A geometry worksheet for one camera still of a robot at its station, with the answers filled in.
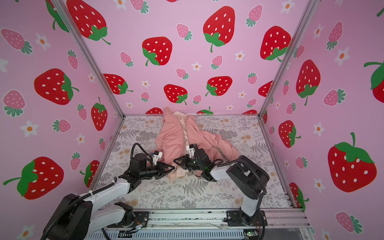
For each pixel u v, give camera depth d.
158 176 0.75
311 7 0.69
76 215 0.41
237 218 0.73
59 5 0.67
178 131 1.07
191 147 0.83
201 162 0.68
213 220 0.75
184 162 0.75
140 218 0.75
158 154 0.81
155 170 0.73
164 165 0.77
